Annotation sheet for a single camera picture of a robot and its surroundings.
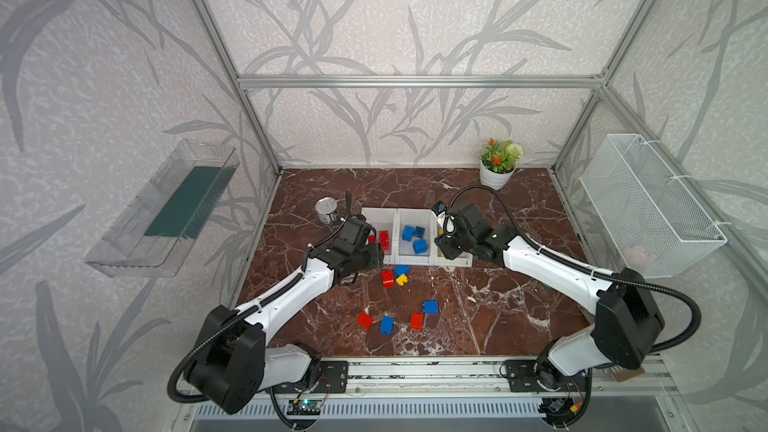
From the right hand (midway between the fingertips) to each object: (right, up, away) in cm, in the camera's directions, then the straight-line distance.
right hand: (444, 226), depth 87 cm
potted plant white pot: (+21, +20, +15) cm, 33 cm away
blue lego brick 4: (-17, -27, -6) cm, 32 cm away
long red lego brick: (-18, -6, +12) cm, 23 cm away
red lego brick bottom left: (-23, -26, -4) cm, 35 cm away
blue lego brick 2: (-6, -8, +10) cm, 14 cm away
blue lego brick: (-7, -4, +13) cm, 15 cm away
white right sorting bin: (+3, -7, -12) cm, 14 cm away
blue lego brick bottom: (-11, -4, +11) cm, 16 cm away
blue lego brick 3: (-4, -23, -2) cm, 23 cm away
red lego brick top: (-17, -16, +2) cm, 23 cm away
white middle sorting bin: (-8, -5, +12) cm, 16 cm away
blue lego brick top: (-13, -14, +5) cm, 20 cm away
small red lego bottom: (-8, -26, -4) cm, 28 cm away
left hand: (-19, -5, -1) cm, 19 cm away
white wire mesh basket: (+40, +3, -26) cm, 48 cm away
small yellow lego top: (-12, -16, +3) cm, 21 cm away
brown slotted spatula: (+45, -35, -13) cm, 58 cm away
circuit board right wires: (+28, -44, -13) cm, 54 cm away
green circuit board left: (-36, -42, -16) cm, 58 cm away
